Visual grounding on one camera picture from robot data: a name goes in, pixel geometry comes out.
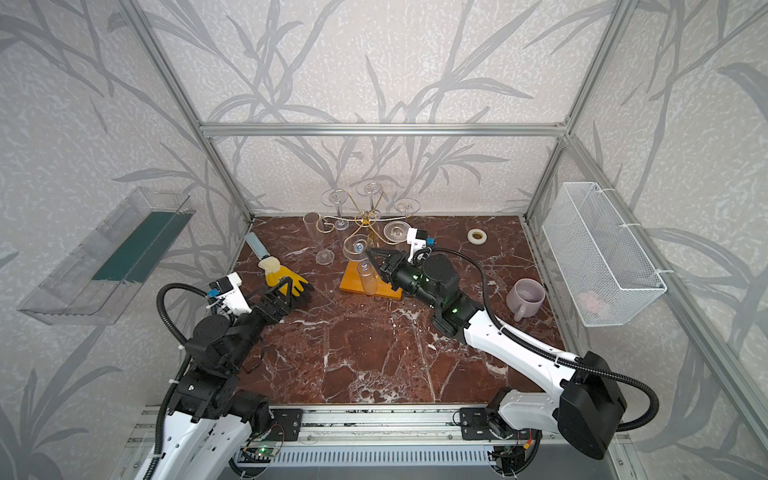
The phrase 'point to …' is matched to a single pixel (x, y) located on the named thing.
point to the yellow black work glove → (275, 272)
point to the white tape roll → (477, 236)
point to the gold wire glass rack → (372, 225)
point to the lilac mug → (525, 298)
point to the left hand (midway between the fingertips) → (282, 284)
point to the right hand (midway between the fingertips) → (363, 252)
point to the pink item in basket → (595, 306)
